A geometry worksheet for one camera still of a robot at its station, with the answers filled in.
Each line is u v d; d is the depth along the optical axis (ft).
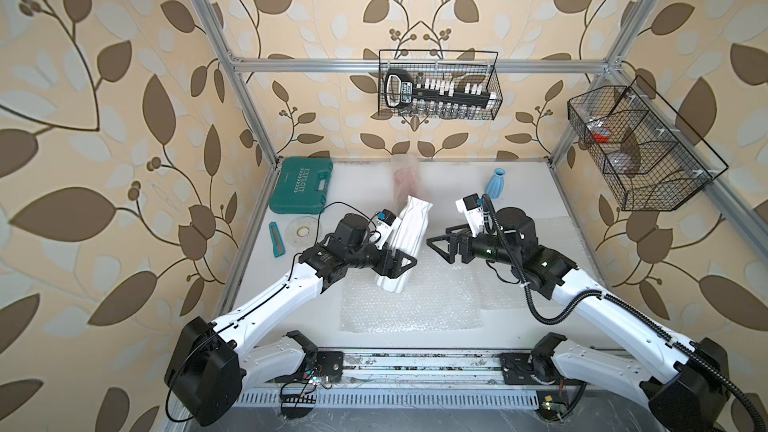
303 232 3.35
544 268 1.76
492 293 2.84
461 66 2.98
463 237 2.05
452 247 2.10
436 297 2.84
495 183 3.35
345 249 1.99
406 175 3.45
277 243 3.16
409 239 2.35
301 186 3.52
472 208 2.10
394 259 2.21
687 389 1.22
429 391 2.36
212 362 1.29
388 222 2.27
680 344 1.33
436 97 2.76
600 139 2.71
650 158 2.39
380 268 2.20
